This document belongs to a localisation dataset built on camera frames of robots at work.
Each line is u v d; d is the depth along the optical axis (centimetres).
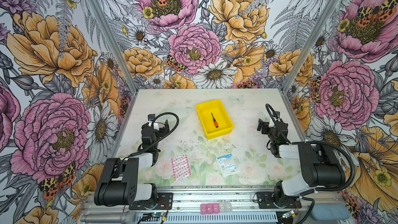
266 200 74
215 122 102
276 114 79
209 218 78
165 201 73
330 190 47
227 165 85
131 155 54
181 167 85
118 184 43
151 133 69
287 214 72
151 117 76
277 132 73
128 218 67
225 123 102
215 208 72
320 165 47
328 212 69
